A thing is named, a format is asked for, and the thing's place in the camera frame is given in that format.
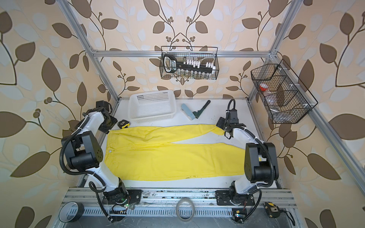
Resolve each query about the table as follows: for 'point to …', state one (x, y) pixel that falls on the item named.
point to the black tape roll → (71, 212)
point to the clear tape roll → (179, 202)
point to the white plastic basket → (149, 106)
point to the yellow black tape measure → (123, 124)
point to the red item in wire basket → (263, 87)
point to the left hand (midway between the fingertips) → (108, 124)
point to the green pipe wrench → (197, 113)
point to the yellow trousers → (155, 152)
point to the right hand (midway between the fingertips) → (223, 123)
